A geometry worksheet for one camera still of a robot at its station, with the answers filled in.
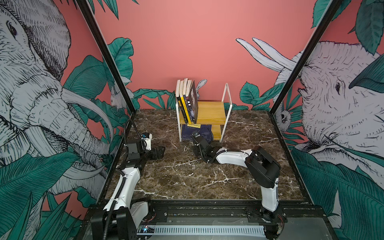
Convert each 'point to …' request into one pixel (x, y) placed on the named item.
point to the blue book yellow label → (187, 129)
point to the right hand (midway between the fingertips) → (194, 142)
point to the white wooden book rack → (214, 113)
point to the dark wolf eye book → (197, 113)
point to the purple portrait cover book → (192, 96)
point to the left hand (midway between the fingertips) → (157, 145)
